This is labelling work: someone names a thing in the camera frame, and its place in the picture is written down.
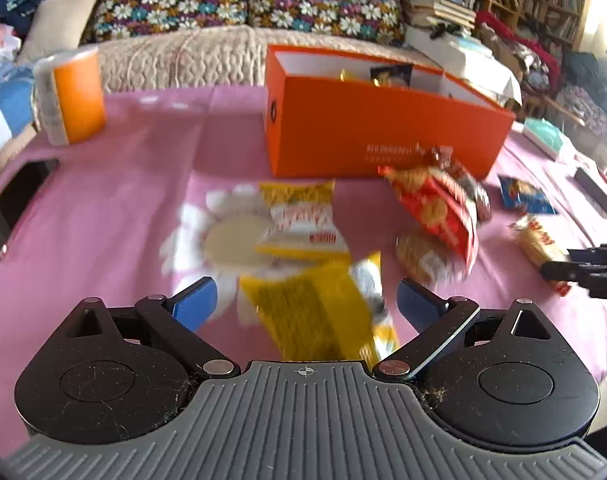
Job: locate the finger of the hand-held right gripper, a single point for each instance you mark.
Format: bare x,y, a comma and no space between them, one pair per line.
598,254
583,277

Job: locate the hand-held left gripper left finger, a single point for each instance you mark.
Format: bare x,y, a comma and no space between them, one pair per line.
196,305

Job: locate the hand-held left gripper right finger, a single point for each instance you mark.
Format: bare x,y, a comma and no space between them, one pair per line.
418,305

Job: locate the red beige snack packet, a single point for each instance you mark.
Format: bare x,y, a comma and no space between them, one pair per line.
536,240

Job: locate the yellow chip bag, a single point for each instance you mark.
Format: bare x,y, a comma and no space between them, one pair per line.
308,310

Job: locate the orange cardboard box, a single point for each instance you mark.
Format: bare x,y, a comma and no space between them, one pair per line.
358,125

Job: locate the brown pastry snack packet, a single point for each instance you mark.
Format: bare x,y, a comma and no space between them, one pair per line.
418,255

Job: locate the black box with red lid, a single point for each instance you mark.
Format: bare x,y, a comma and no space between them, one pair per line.
598,187

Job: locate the small dark blue snack packet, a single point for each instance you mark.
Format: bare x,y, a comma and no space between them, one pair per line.
526,195

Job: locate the red snack bag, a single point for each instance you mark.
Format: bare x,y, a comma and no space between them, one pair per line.
433,210

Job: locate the dark brown silver snack bag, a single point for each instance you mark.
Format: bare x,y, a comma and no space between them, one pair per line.
476,195

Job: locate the teal tissue pack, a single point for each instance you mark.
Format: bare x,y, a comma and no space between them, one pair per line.
548,137

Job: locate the yellow clear snack packet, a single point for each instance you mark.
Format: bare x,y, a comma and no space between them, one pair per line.
298,220

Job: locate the pink tablecloth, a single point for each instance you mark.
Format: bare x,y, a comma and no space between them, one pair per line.
108,185

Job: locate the dark blue garment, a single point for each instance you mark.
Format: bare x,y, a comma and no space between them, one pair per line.
596,85

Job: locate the black smartphone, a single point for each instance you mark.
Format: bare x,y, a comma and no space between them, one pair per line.
18,200

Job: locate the white sheet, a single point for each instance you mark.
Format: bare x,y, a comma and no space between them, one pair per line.
483,67

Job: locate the orange white cylindrical canister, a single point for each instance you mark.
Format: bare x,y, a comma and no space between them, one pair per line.
78,95

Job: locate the red garment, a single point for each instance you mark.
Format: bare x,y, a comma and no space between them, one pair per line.
508,30

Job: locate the beige quilted sofa cover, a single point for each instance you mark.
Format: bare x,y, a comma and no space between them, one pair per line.
183,60

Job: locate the blue striped blanket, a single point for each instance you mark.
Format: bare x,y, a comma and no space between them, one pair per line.
3,110

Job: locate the stack of books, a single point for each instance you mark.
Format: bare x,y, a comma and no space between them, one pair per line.
441,10

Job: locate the floral cushion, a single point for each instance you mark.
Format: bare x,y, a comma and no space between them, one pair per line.
323,7
173,5

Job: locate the beige pillow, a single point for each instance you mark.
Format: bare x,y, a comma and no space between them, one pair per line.
58,20

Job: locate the pile of clothes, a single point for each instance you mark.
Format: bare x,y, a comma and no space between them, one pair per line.
0,42

